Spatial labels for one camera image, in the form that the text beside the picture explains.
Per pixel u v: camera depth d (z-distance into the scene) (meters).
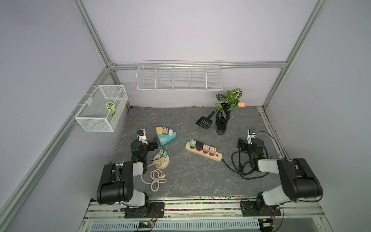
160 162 0.84
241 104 0.84
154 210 0.73
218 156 0.91
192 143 0.91
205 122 1.12
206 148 0.89
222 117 0.89
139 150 0.71
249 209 0.74
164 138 0.97
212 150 0.89
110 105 0.81
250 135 0.80
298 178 0.46
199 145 0.92
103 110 0.82
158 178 0.83
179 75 1.01
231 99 0.94
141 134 0.79
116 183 0.46
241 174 0.85
